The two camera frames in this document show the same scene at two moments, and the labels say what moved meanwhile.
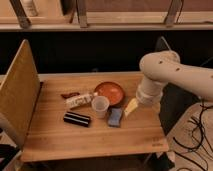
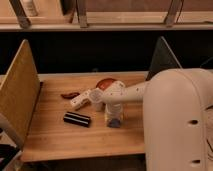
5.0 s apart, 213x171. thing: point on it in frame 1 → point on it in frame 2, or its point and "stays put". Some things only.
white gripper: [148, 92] → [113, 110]
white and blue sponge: [114, 116] stays put
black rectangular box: [76, 119] stays put
